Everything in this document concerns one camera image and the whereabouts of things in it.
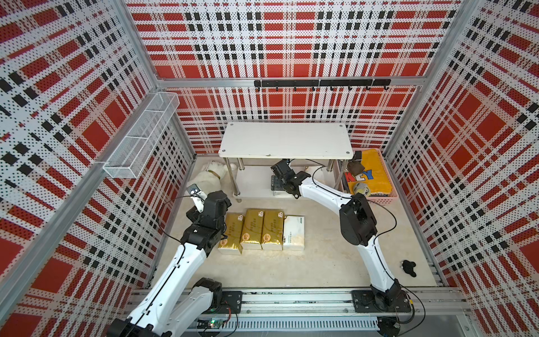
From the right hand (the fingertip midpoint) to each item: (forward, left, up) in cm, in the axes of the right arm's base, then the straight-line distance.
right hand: (284, 180), depth 98 cm
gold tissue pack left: (-22, +21, -2) cm, 30 cm away
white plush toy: (+2, +36, -1) cm, 36 cm away
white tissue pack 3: (+3, -17, +1) cm, 17 cm away
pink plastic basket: (-6, -35, +1) cm, 36 cm away
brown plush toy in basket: (+9, -36, -1) cm, 37 cm away
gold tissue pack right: (-25, +5, -3) cm, 26 cm away
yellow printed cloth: (+5, -45, -2) cm, 45 cm away
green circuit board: (-55, +26, -8) cm, 61 cm away
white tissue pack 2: (-8, +2, 0) cm, 8 cm away
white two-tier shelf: (-6, -12, +24) cm, 28 cm away
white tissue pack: (-24, -4, -5) cm, 25 cm away
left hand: (-17, +27, +11) cm, 34 cm away
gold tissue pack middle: (-24, +13, -2) cm, 27 cm away
